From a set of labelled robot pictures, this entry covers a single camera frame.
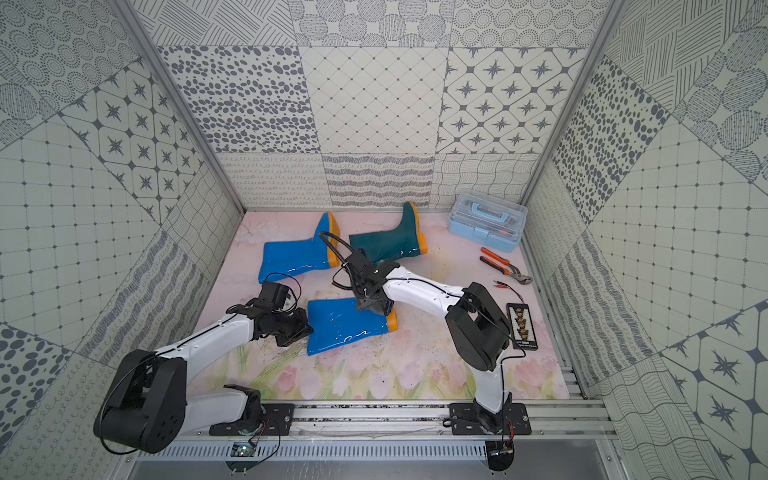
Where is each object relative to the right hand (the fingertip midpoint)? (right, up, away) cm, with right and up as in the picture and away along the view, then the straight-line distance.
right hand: (376, 291), depth 89 cm
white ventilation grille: (-13, -35, -19) cm, 42 cm away
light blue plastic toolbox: (+40, +22, +13) cm, 47 cm away
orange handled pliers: (+47, +5, +14) cm, 49 cm away
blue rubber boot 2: (-34, +9, +18) cm, 40 cm away
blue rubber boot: (-13, -10, +1) cm, 16 cm away
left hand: (-16, -11, -3) cm, 20 cm away
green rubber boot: (+9, +16, +18) cm, 26 cm away
